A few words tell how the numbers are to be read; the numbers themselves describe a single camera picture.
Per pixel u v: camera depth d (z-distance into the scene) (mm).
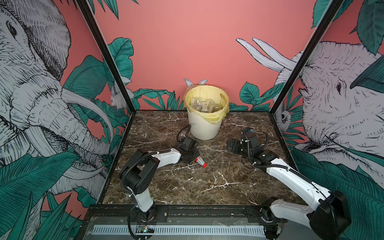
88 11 709
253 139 598
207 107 971
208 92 978
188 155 747
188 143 746
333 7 690
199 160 903
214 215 749
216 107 975
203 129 921
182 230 703
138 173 464
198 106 954
